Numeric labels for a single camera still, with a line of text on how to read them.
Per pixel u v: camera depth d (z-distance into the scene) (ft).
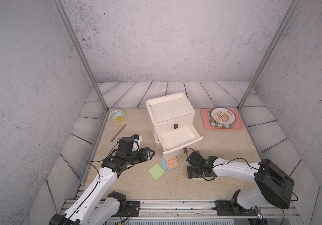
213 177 2.19
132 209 2.39
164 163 2.92
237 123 3.64
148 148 2.33
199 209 2.43
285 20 2.47
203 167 2.05
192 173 2.54
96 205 1.39
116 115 3.76
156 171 2.86
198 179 2.48
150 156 2.33
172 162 2.92
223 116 3.76
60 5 2.30
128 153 2.01
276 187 1.39
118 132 3.46
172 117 2.76
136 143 2.08
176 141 2.99
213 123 3.58
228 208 2.39
